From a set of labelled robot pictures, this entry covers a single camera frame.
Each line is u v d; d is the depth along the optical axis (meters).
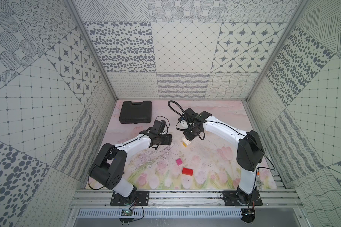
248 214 0.72
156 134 0.70
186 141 0.87
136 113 1.11
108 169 0.44
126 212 0.72
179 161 0.86
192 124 0.65
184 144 0.92
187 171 0.82
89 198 0.76
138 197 0.73
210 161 0.88
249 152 0.48
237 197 0.66
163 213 0.65
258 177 0.80
